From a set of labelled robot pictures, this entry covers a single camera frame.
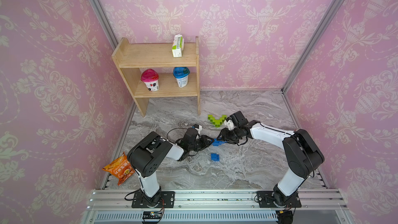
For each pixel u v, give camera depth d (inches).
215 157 33.3
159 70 44.0
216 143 35.2
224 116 41.3
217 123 38.7
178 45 29.8
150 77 33.4
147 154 19.4
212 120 39.8
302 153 19.1
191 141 29.6
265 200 28.7
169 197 29.3
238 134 30.3
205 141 33.0
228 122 34.4
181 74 34.3
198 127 35.0
